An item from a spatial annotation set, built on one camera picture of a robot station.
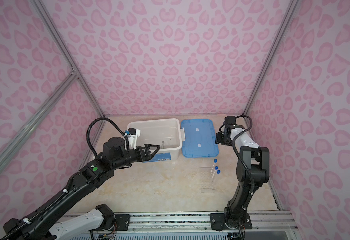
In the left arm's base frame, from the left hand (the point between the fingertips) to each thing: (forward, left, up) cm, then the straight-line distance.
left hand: (155, 146), depth 67 cm
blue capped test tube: (-1, -29, -15) cm, 33 cm away
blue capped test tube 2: (-5, -29, -14) cm, 33 cm away
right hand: (+18, -38, -21) cm, 47 cm away
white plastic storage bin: (+30, -2, -31) cm, 43 cm away
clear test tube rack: (-5, -26, -29) cm, 39 cm away
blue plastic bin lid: (+25, -25, -30) cm, 47 cm away
